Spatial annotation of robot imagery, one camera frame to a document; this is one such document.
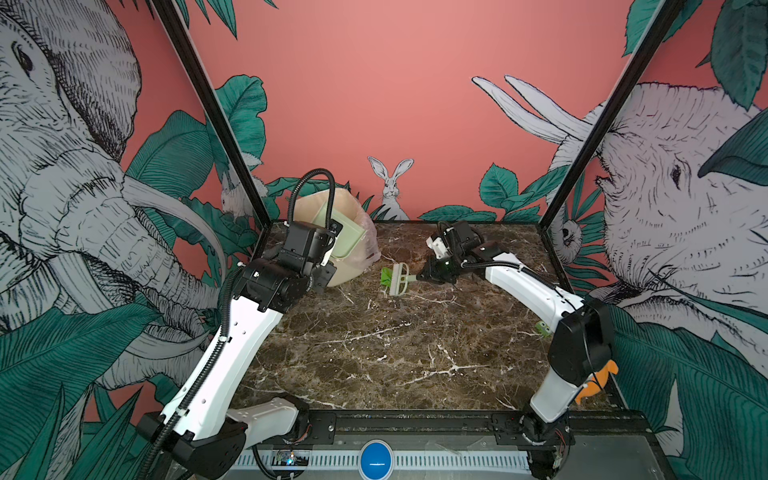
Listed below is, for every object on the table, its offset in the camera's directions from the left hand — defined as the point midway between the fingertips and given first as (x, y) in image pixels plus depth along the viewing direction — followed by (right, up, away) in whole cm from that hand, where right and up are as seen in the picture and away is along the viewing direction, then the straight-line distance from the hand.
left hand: (313, 256), depth 68 cm
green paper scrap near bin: (+17, -8, +33) cm, 37 cm away
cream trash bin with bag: (+4, +15, +26) cm, 30 cm away
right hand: (+24, -5, +14) cm, 29 cm away
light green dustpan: (+7, +5, +7) cm, 11 cm away
